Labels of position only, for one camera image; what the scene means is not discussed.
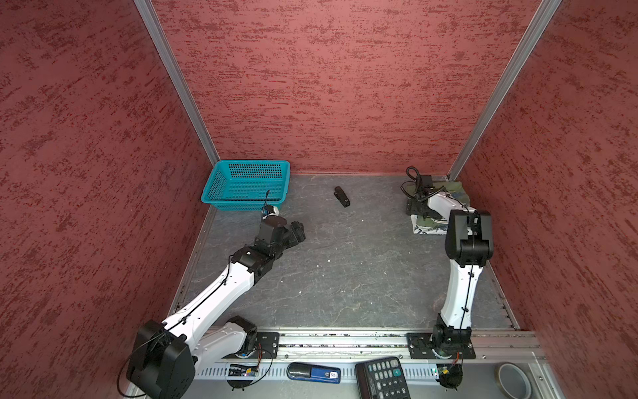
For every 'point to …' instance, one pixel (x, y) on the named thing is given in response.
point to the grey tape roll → (513, 381)
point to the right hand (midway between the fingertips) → (421, 214)
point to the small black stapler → (341, 197)
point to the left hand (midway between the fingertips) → (294, 233)
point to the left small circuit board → (242, 370)
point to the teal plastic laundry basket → (247, 185)
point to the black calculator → (382, 378)
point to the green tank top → (455, 189)
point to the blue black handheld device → (307, 372)
